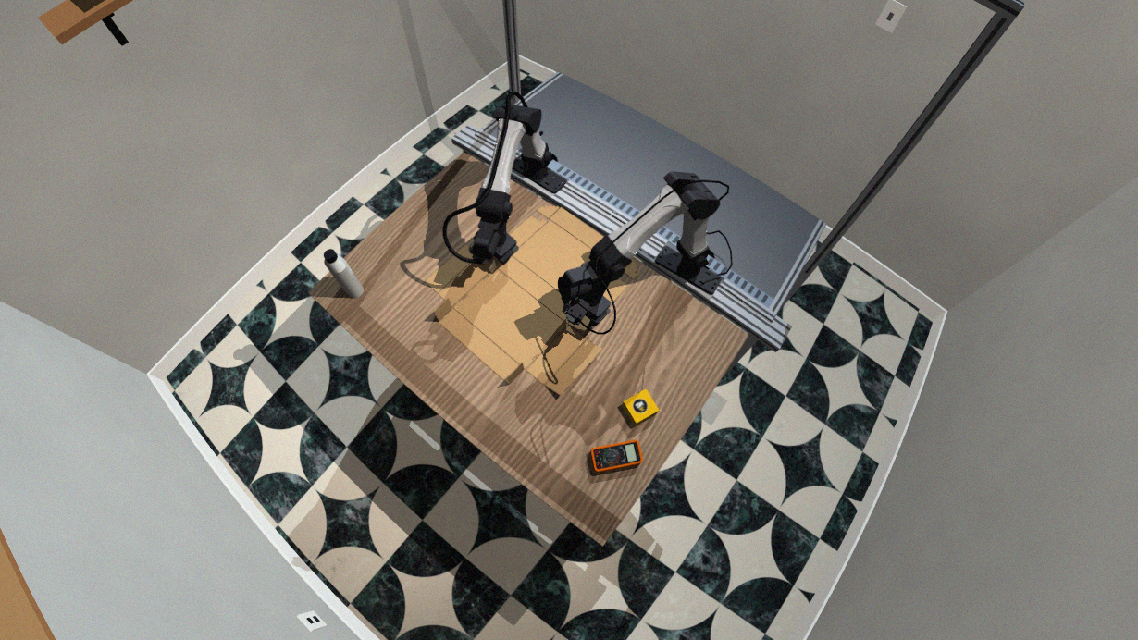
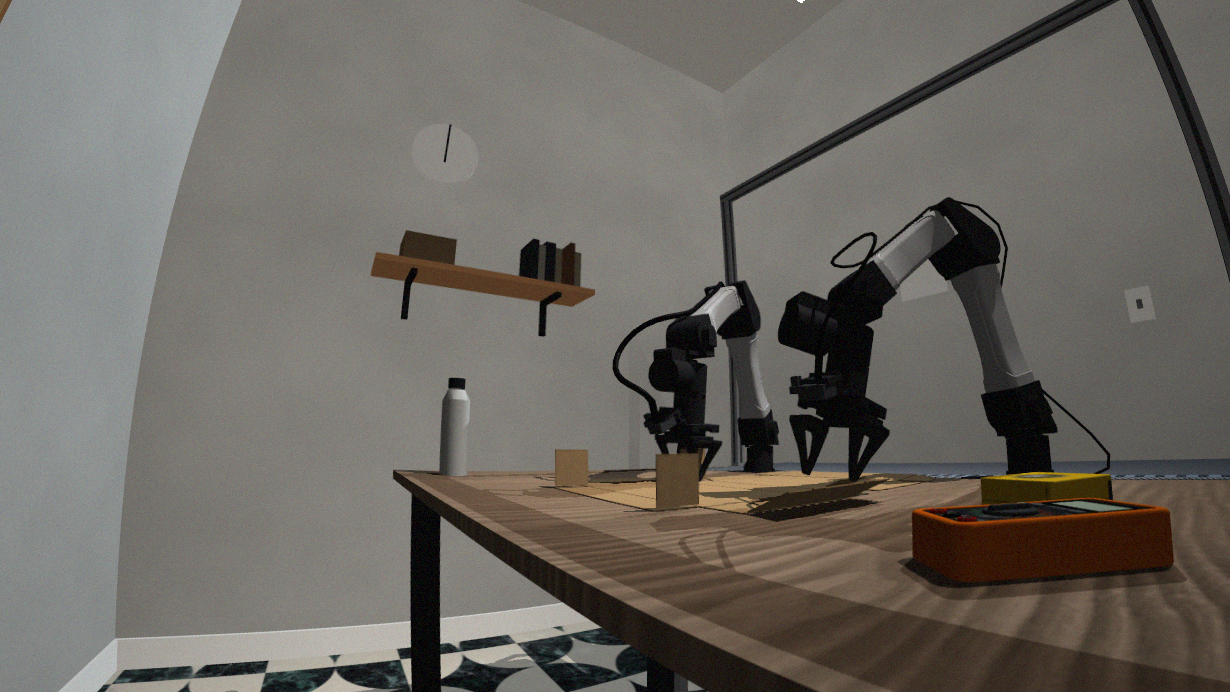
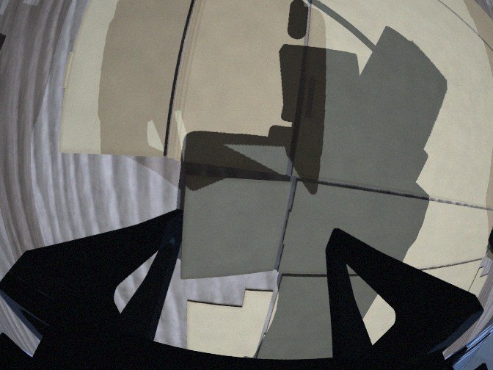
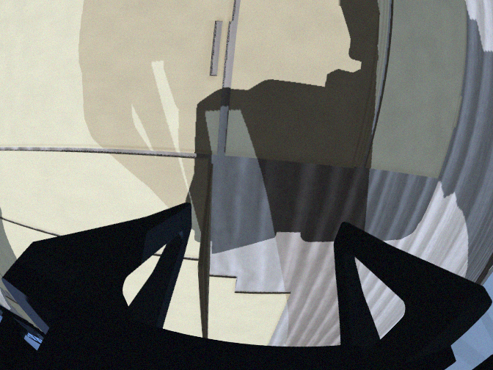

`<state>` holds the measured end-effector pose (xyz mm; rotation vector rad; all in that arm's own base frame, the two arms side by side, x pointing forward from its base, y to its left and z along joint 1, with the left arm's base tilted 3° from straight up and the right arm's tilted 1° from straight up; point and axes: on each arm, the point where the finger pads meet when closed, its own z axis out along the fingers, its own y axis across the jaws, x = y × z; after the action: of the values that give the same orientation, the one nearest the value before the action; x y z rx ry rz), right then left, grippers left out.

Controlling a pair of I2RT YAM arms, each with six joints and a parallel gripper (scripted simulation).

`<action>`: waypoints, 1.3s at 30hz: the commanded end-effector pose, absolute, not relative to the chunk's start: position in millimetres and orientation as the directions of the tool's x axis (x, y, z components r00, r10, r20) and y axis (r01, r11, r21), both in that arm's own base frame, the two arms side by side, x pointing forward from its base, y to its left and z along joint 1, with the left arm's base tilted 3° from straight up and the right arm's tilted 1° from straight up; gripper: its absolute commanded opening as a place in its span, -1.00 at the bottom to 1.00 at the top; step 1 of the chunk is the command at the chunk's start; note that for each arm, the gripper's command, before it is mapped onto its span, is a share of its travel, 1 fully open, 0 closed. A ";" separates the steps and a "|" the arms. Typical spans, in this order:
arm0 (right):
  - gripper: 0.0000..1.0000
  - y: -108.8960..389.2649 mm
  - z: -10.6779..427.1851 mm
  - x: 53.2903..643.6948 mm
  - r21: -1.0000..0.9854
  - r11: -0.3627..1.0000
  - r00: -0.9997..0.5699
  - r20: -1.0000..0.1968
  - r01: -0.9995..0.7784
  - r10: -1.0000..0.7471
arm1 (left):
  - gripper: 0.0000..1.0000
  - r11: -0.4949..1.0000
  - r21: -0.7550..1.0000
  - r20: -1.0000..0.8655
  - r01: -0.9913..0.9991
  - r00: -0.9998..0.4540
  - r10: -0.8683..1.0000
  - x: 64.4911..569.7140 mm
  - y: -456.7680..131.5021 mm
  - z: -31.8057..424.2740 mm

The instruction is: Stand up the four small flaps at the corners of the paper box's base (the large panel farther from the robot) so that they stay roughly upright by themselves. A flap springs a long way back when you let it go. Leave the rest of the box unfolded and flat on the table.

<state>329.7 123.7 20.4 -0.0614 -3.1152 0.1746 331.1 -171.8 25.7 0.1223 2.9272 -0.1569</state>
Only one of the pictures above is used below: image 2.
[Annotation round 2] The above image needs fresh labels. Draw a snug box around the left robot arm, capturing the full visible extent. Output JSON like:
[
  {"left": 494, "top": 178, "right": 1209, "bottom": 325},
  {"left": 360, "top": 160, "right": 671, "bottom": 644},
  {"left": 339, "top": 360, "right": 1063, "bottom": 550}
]
[{"left": 779, "top": 197, "right": 1058, "bottom": 474}]

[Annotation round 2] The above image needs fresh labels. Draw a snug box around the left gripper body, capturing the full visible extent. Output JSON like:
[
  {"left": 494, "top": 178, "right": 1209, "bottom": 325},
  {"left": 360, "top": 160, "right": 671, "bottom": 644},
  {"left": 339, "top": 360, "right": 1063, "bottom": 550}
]
[{"left": 797, "top": 356, "right": 887, "bottom": 428}]

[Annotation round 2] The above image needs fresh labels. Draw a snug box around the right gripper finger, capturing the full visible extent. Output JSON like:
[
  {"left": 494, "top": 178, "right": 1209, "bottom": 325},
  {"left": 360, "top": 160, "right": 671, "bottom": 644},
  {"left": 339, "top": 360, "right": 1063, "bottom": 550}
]
[
  {"left": 656, "top": 435, "right": 686, "bottom": 454},
  {"left": 685, "top": 440, "right": 722, "bottom": 482}
]

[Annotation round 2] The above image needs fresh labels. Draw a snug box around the dark grey metal frame beam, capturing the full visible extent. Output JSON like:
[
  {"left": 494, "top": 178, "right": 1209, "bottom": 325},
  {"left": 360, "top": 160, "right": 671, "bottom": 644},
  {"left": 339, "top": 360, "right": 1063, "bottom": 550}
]
[{"left": 720, "top": 0, "right": 1119, "bottom": 203}]

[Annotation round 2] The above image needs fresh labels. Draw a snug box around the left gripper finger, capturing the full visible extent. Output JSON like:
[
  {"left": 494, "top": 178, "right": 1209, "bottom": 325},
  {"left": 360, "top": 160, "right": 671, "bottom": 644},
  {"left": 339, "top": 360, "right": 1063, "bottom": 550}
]
[
  {"left": 847, "top": 415, "right": 891, "bottom": 482},
  {"left": 788, "top": 415, "right": 829, "bottom": 474}
]

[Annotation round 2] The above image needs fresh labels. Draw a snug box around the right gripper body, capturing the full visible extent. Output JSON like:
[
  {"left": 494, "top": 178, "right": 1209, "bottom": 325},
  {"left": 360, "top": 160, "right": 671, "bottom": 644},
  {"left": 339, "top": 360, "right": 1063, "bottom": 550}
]
[{"left": 658, "top": 392, "right": 720, "bottom": 441}]

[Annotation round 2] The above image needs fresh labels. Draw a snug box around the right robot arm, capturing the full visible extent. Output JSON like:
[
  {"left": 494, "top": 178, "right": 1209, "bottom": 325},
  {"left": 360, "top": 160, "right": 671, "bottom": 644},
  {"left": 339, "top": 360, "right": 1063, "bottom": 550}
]
[{"left": 648, "top": 280, "right": 779, "bottom": 473}]

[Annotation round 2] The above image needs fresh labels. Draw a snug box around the orange pocket multimeter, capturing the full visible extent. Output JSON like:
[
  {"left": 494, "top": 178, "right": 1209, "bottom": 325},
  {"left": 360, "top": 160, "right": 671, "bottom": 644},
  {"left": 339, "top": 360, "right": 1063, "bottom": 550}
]
[{"left": 911, "top": 498, "right": 1173, "bottom": 583}]

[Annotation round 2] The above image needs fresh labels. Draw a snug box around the white plastic bottle with black cap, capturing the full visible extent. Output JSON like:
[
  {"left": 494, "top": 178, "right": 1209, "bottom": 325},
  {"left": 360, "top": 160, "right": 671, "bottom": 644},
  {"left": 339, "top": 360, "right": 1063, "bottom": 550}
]
[{"left": 439, "top": 379, "right": 470, "bottom": 476}]

